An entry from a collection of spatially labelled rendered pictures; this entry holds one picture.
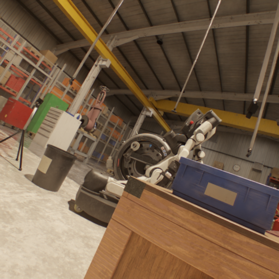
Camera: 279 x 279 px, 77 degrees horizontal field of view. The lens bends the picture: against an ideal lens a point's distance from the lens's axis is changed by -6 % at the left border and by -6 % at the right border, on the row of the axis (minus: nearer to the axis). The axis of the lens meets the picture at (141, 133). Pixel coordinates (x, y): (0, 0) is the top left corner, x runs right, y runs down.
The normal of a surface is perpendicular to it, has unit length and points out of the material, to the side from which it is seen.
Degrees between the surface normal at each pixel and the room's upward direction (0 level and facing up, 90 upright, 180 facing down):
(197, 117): 82
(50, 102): 90
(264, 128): 90
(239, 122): 90
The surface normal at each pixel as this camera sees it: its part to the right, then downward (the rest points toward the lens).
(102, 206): 0.04, -0.19
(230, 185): -0.41, -0.37
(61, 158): 0.46, 0.07
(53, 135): 0.80, 0.25
